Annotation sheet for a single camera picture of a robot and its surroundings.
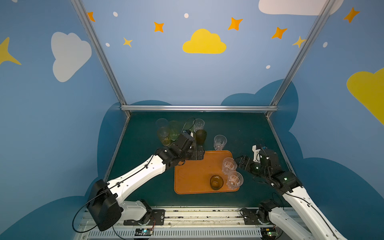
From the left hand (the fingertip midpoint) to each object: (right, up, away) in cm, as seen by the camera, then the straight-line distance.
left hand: (199, 151), depth 77 cm
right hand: (+22, -4, -1) cm, 22 cm away
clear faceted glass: (+19, -11, +15) cm, 27 cm away
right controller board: (+34, -39, -6) cm, 52 cm away
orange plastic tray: (+2, -17, +12) cm, 21 cm away
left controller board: (-28, -38, -7) cm, 47 cm away
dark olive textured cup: (+2, +7, +25) cm, 26 cm away
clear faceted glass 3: (+15, +4, +23) cm, 27 cm away
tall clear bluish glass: (-25, +16, +20) cm, 36 cm away
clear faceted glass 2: (+21, -18, +10) cm, 30 cm away
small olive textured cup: (+10, -19, +7) cm, 22 cm away
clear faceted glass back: (0, +15, +33) cm, 36 cm away
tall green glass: (-17, +13, +26) cm, 34 cm away
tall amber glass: (-24, +8, +25) cm, 35 cm away
